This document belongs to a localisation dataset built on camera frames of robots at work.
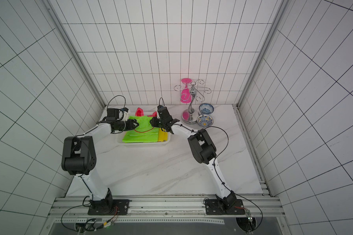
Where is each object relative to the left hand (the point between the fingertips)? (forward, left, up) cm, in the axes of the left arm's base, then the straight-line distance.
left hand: (135, 126), depth 97 cm
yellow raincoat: (-8, -19, 0) cm, 20 cm away
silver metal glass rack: (+14, -38, -6) cm, 42 cm away
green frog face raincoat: (-5, -7, +1) cm, 9 cm away
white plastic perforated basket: (-12, +7, +1) cm, 14 cm away
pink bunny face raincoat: (+10, -2, +3) cm, 10 cm away
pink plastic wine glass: (+20, -34, +11) cm, 41 cm away
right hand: (+3, -6, +1) cm, 7 cm away
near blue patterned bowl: (+10, -49, -6) cm, 50 cm away
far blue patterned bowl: (+22, -51, -5) cm, 56 cm away
